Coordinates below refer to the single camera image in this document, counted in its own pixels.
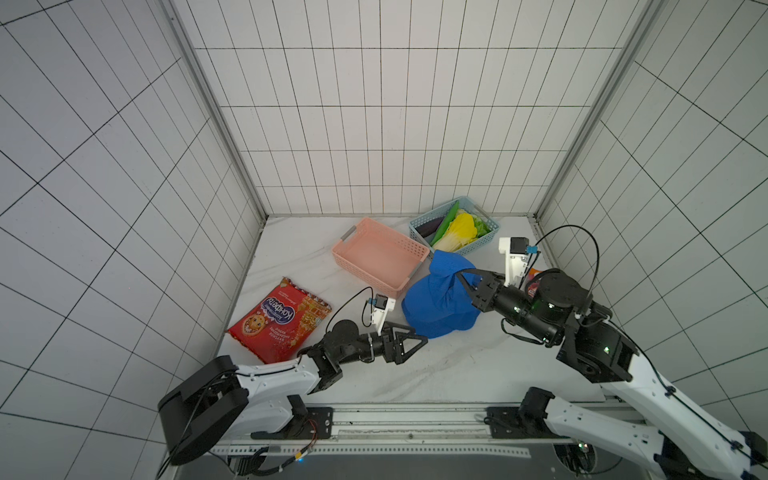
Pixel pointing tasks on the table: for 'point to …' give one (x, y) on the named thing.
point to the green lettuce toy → (481, 227)
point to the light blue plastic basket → (465, 203)
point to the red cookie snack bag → (278, 324)
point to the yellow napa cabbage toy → (459, 233)
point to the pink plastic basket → (379, 257)
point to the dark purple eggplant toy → (429, 227)
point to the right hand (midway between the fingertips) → (444, 276)
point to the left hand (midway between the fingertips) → (415, 340)
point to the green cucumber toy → (450, 216)
